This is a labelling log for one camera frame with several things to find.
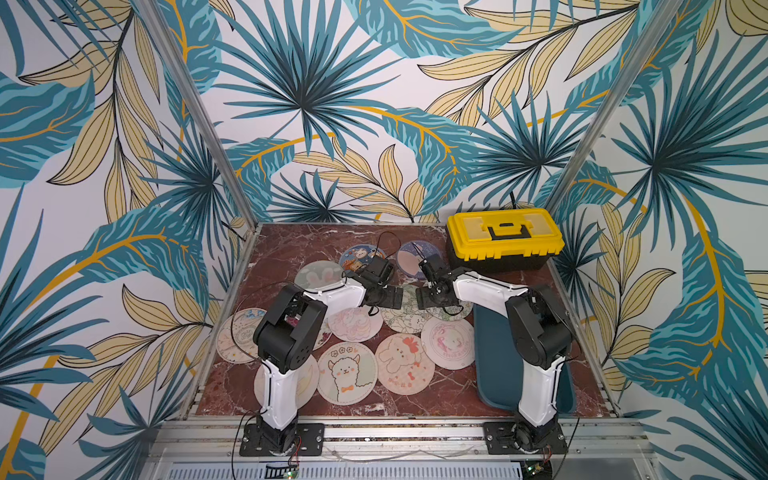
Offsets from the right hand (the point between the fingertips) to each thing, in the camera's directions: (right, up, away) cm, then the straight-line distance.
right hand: (432, 298), depth 99 cm
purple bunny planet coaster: (-7, +13, +16) cm, 22 cm away
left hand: (-15, 0, -2) cm, 15 cm away
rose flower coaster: (-34, -10, -8) cm, 37 cm away
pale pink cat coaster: (-37, -21, -17) cm, 45 cm away
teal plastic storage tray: (+14, -15, -21) cm, 29 cm away
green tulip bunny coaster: (-7, -6, -4) cm, 10 cm away
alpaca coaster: (-26, -19, -15) cm, 35 cm away
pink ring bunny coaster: (+4, -12, -9) cm, 15 cm away
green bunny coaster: (-39, +8, +6) cm, 40 cm away
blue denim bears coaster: (-26, +14, +10) cm, 31 cm away
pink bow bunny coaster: (-10, -17, -13) cm, 23 cm away
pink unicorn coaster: (-25, -7, -6) cm, 26 cm away
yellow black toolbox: (+22, +19, -4) cm, 29 cm away
